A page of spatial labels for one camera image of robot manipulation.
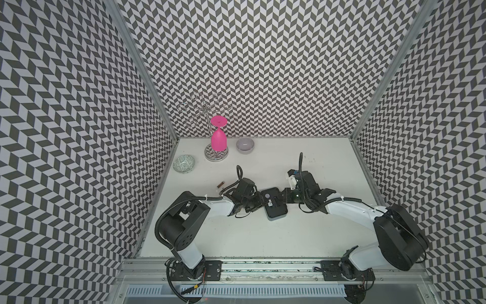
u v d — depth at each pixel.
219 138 0.90
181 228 0.45
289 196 0.76
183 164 1.03
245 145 1.08
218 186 0.96
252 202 0.80
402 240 0.43
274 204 0.87
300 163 0.68
